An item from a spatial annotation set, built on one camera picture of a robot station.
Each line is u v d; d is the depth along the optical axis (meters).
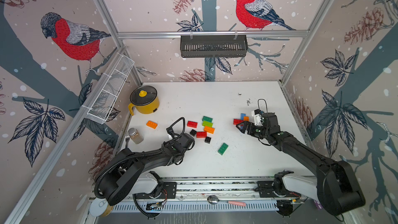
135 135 0.84
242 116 0.99
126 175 0.42
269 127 0.67
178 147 0.69
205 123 0.97
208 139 0.90
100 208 0.65
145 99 0.98
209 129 0.93
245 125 0.78
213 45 1.04
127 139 0.90
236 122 0.96
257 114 0.80
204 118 1.00
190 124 0.97
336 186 0.41
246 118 0.97
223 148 0.86
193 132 0.92
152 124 0.97
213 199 0.72
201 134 0.91
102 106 0.85
